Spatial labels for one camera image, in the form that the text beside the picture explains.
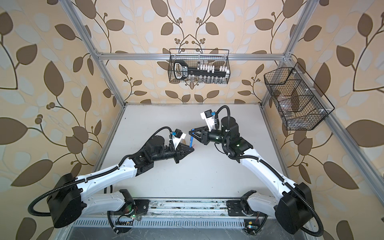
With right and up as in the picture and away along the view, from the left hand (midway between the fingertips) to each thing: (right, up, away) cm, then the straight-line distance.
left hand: (193, 148), depth 71 cm
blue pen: (-1, +3, 0) cm, 3 cm away
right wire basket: (+53, +21, +1) cm, 58 cm away
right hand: (-1, +8, -2) cm, 8 cm away
